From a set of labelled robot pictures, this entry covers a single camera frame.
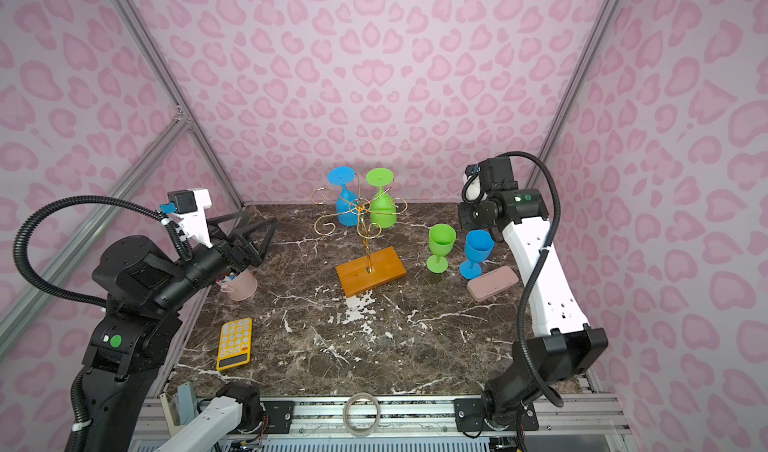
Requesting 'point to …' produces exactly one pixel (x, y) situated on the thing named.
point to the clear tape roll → (358, 431)
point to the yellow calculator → (234, 345)
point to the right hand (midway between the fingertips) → (469, 212)
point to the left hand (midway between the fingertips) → (260, 212)
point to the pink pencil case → (492, 282)
